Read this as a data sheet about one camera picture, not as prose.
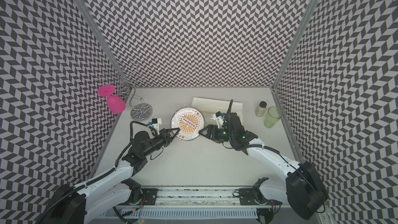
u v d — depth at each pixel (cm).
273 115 91
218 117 73
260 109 96
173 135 74
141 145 61
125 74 116
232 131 62
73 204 40
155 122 74
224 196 76
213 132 68
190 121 79
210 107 105
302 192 40
